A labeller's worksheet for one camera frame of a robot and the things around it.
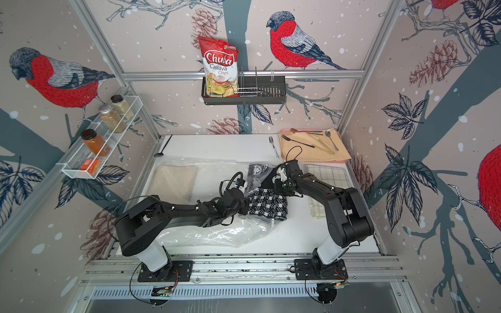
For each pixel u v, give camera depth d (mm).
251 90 946
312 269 727
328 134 1201
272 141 1180
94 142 671
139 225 477
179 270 729
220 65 781
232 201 687
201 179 1010
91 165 646
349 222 456
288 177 761
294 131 1222
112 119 750
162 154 1127
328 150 1136
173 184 951
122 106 810
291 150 778
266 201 882
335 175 969
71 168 654
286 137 1190
